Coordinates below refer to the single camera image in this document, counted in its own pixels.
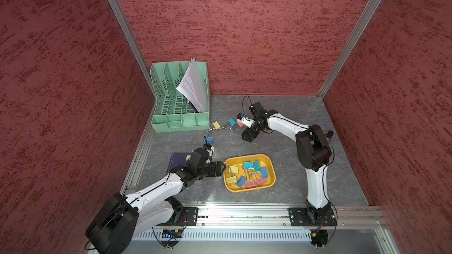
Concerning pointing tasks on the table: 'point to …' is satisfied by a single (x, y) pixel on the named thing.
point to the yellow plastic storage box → (249, 173)
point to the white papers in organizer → (193, 84)
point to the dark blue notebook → (176, 159)
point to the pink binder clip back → (249, 184)
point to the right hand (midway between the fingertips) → (249, 133)
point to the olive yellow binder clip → (233, 169)
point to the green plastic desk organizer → (173, 111)
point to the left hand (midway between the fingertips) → (218, 170)
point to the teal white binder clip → (249, 165)
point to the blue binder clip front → (264, 172)
